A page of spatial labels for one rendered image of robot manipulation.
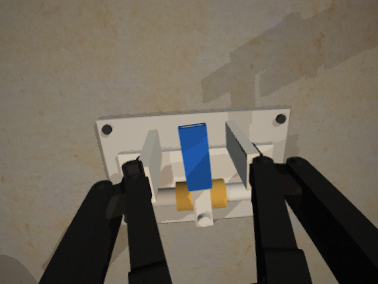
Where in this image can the ball valve with blue lever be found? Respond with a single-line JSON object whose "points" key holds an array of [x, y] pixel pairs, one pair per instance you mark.
{"points": [[197, 173]]}

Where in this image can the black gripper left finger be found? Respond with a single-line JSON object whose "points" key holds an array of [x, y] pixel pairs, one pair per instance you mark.
{"points": [[84, 253]]}

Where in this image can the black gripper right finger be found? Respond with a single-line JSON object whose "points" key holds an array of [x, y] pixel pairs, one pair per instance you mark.
{"points": [[345, 238]]}

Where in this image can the white mounting plate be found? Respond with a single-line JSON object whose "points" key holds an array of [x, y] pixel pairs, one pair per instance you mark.
{"points": [[128, 134]]}

